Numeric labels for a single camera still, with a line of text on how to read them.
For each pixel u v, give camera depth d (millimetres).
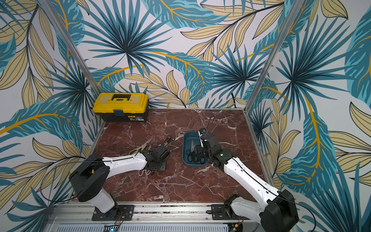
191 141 1005
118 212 666
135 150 952
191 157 925
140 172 858
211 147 595
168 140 1005
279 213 386
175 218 731
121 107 999
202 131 707
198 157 719
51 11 689
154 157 671
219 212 734
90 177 468
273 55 859
